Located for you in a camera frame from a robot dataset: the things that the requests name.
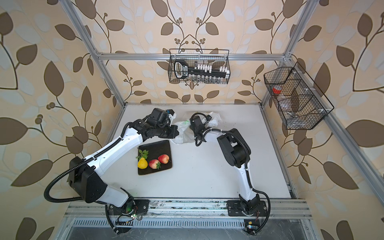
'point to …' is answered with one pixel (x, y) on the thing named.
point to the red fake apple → (163, 158)
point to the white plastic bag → (183, 133)
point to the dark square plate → (154, 150)
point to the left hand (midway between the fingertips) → (180, 131)
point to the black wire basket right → (300, 104)
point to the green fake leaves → (143, 154)
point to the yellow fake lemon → (142, 163)
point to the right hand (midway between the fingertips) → (194, 125)
